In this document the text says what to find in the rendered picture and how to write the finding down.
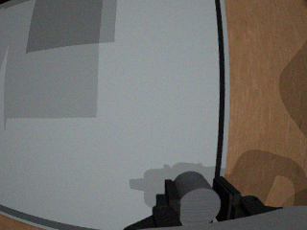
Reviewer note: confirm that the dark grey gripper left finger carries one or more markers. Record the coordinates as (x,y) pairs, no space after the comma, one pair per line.
(166,212)

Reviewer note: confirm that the grey cylinder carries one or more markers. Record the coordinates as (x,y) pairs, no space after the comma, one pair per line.
(199,202)

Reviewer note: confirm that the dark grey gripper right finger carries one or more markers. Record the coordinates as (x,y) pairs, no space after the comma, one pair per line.
(233,205)

